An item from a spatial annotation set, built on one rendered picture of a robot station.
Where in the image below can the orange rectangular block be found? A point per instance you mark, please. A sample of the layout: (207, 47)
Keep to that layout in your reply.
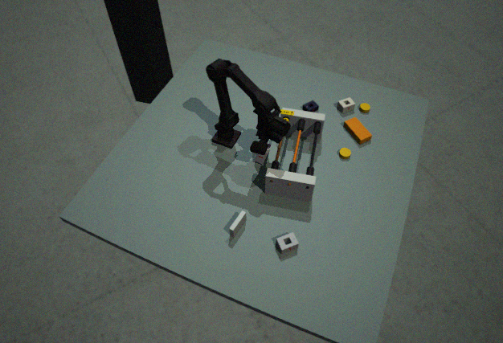
(357, 130)

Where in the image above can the yellow disc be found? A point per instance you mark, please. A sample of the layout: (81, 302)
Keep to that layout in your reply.
(364, 108)
(344, 153)

